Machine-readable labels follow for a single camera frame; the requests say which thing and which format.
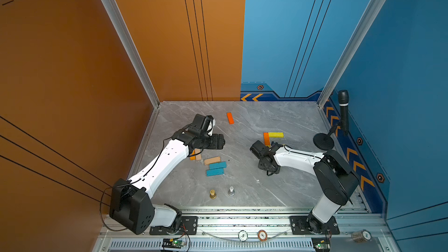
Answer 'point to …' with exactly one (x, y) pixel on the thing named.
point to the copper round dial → (262, 235)
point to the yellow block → (276, 135)
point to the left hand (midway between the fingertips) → (218, 139)
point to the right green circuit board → (321, 244)
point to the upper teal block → (217, 165)
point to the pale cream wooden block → (198, 157)
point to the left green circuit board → (172, 243)
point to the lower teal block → (211, 172)
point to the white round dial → (242, 235)
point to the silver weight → (231, 192)
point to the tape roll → (363, 235)
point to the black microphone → (343, 97)
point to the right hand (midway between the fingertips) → (266, 167)
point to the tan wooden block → (212, 161)
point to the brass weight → (212, 194)
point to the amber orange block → (192, 158)
